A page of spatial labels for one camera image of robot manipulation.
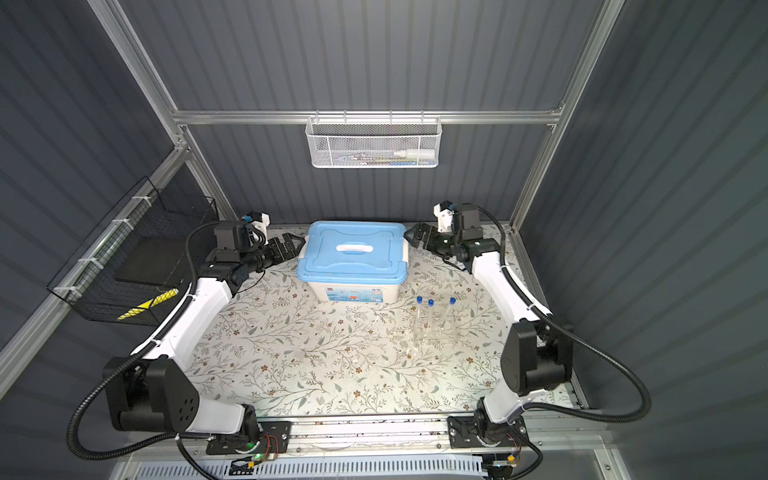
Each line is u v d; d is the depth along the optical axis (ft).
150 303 2.19
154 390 1.34
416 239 2.47
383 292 2.99
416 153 2.85
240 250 2.11
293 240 2.44
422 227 2.45
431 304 2.65
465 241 2.14
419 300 2.67
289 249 2.42
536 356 1.48
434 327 3.01
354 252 2.93
